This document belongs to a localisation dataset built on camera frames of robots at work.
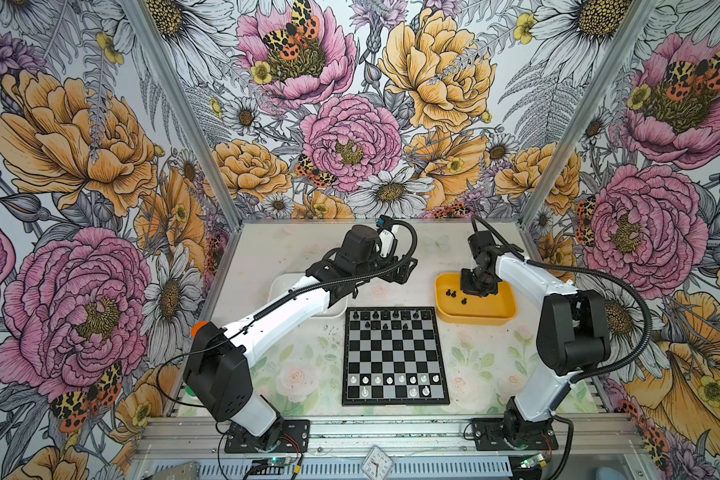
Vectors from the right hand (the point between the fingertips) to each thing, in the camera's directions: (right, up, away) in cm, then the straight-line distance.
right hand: (470, 297), depth 92 cm
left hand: (-23, +11, -14) cm, 29 cm away
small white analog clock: (-29, -34, -23) cm, 50 cm away
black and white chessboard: (-24, -16, -7) cm, 29 cm away
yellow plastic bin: (-3, -4, +7) cm, 8 cm away
